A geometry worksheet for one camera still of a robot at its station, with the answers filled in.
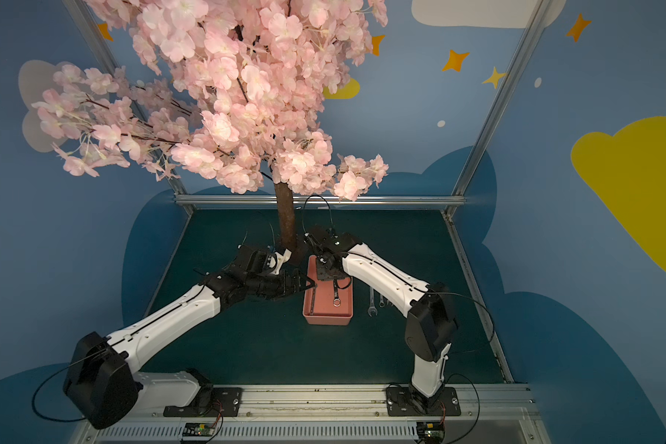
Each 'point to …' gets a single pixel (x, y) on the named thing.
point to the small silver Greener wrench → (313, 302)
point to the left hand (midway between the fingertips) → (306, 283)
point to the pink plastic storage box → (328, 302)
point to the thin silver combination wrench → (382, 304)
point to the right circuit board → (430, 432)
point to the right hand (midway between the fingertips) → (334, 268)
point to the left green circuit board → (198, 429)
